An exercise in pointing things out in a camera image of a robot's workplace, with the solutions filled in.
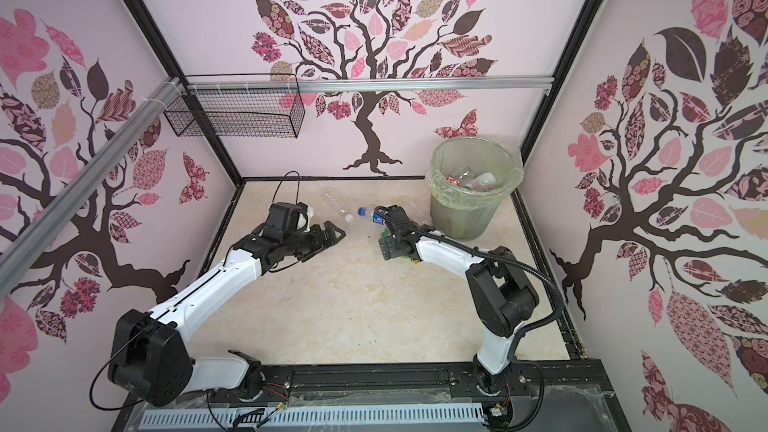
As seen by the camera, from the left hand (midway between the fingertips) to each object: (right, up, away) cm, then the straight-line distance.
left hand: (336, 244), depth 82 cm
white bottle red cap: (+46, +18, +15) cm, 52 cm away
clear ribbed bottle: (-5, +12, +25) cm, 28 cm away
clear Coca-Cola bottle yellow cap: (+38, +20, +18) cm, 47 cm away
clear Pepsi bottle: (+5, +9, +25) cm, 27 cm away
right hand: (+18, +1, +11) cm, 22 cm away
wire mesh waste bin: (+40, +5, +11) cm, 41 cm away
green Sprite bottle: (+15, +4, -7) cm, 17 cm away
